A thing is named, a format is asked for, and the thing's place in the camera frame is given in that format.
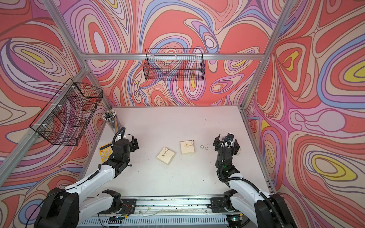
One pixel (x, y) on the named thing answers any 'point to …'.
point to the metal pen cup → (110, 116)
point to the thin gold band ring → (206, 148)
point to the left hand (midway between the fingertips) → (128, 140)
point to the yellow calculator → (105, 151)
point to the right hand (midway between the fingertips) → (227, 140)
